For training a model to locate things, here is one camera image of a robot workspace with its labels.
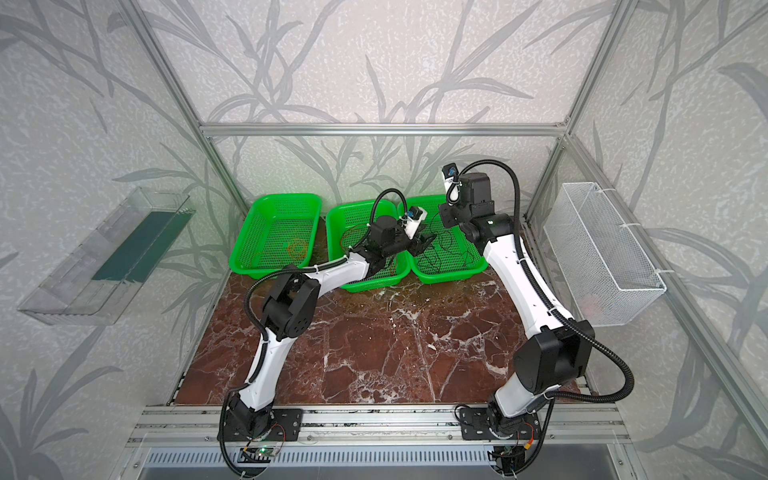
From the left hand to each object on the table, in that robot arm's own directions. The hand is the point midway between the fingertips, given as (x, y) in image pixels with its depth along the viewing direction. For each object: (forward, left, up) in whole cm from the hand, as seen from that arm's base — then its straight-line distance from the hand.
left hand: (434, 222), depth 92 cm
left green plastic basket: (+13, +58, -20) cm, 63 cm away
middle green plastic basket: (+15, +31, -19) cm, 39 cm away
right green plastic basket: (+2, -7, -20) cm, 21 cm away
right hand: (-1, -4, +14) cm, 15 cm away
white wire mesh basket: (-30, -33, +17) cm, 47 cm away
